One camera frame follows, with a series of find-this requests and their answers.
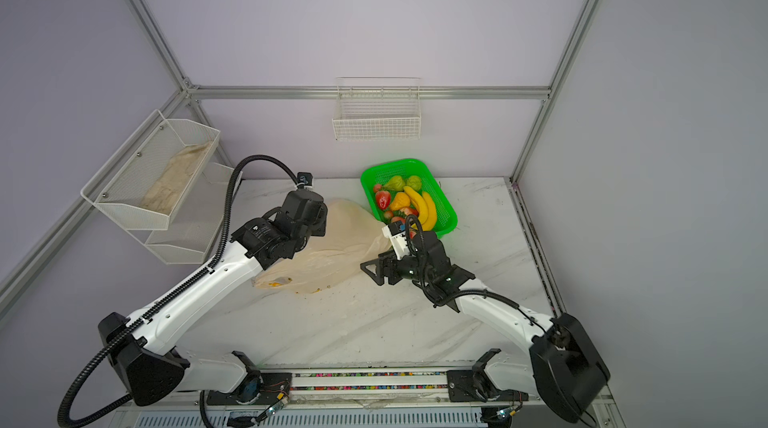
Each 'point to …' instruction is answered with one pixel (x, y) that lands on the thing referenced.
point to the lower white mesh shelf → (196, 224)
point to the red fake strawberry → (383, 199)
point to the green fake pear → (395, 183)
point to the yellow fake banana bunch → (425, 207)
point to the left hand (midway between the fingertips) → (310, 212)
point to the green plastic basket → (446, 218)
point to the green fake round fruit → (415, 182)
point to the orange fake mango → (400, 201)
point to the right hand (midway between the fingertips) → (369, 262)
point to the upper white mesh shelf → (147, 178)
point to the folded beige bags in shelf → (162, 194)
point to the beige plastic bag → (354, 242)
